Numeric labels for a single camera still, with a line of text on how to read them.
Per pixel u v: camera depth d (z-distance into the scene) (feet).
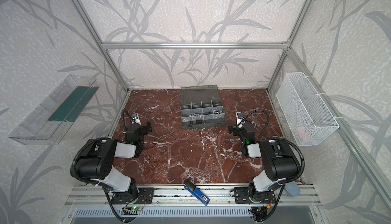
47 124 2.10
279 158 1.52
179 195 2.47
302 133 2.41
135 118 2.63
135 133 2.34
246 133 2.32
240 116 2.64
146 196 2.40
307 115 2.03
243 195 2.42
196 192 2.36
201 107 3.50
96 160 1.50
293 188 2.42
